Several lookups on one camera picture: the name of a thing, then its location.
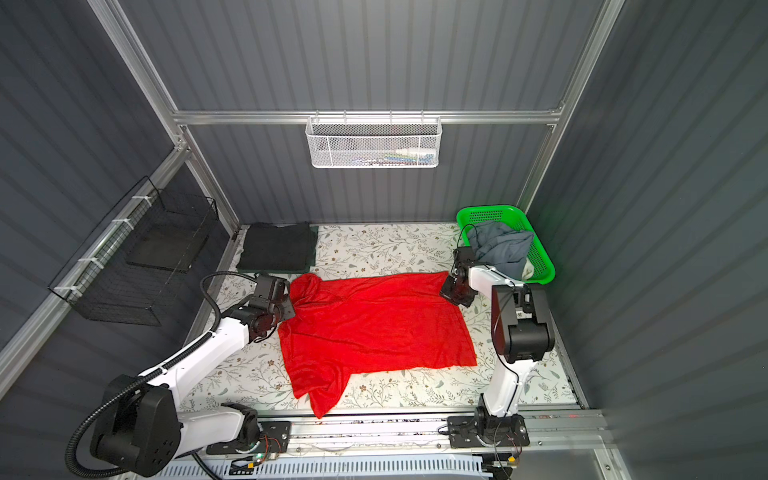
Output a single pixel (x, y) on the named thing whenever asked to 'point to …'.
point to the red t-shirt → (344, 325)
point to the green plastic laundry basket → (544, 271)
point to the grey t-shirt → (502, 247)
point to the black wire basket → (139, 256)
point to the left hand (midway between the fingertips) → (283, 305)
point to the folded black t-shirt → (279, 248)
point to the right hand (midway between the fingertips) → (452, 298)
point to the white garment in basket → (528, 270)
